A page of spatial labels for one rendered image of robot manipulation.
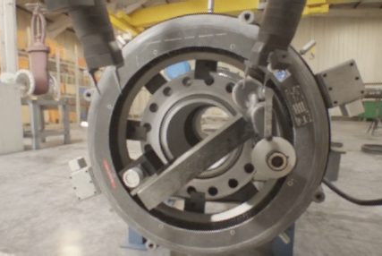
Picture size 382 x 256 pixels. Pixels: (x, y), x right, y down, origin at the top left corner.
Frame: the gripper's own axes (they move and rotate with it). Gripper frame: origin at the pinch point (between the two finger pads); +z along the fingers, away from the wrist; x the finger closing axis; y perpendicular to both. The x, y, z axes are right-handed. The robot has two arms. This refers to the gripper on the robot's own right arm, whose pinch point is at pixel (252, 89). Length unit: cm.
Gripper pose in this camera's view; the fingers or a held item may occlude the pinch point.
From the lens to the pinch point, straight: 53.9
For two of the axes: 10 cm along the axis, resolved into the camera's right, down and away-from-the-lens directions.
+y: 1.2, 4.8, -8.7
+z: -1.7, 8.7, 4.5
